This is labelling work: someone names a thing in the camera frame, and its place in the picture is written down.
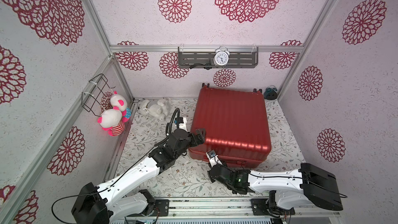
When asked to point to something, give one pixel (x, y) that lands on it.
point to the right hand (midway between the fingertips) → (206, 165)
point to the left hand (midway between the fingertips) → (200, 133)
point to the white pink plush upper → (119, 103)
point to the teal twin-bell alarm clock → (270, 93)
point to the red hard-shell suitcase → (236, 125)
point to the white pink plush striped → (113, 121)
